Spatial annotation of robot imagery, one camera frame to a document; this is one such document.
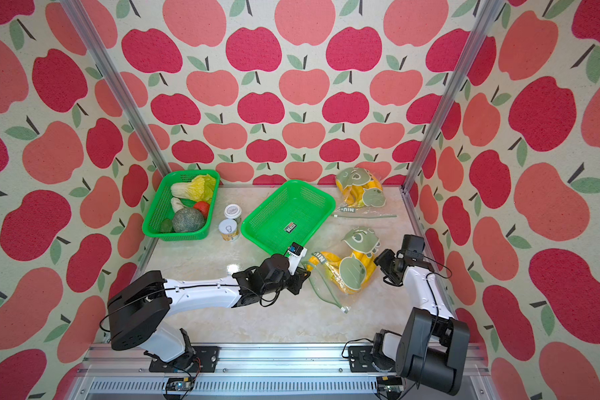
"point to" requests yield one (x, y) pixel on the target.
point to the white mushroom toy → (176, 204)
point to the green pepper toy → (166, 227)
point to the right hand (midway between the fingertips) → (383, 267)
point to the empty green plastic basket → (292, 214)
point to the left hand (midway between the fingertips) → (312, 281)
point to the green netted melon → (187, 220)
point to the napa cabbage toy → (201, 189)
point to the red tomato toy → (203, 207)
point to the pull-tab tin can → (227, 229)
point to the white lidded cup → (232, 212)
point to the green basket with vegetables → (184, 206)
